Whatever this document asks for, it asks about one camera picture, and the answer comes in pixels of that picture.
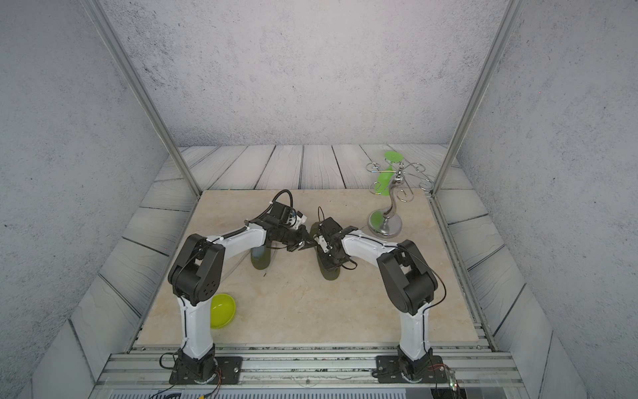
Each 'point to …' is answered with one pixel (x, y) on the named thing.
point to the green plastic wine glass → (385, 175)
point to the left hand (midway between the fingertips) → (321, 244)
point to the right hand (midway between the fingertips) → (328, 265)
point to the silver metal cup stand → (381, 223)
